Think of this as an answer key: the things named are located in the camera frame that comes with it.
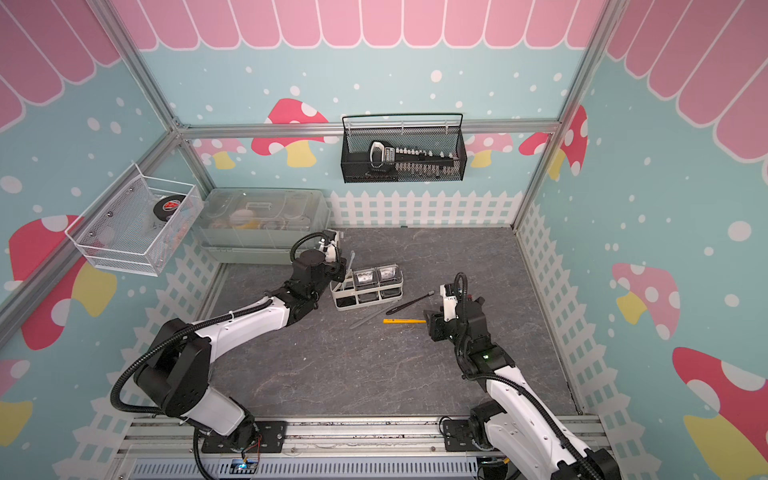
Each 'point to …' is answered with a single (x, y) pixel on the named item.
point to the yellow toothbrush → (403, 321)
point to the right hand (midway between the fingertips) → (431, 310)
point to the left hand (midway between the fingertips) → (340, 253)
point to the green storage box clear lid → (260, 224)
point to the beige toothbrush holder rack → (367, 286)
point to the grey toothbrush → (376, 313)
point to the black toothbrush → (428, 294)
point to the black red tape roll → (166, 206)
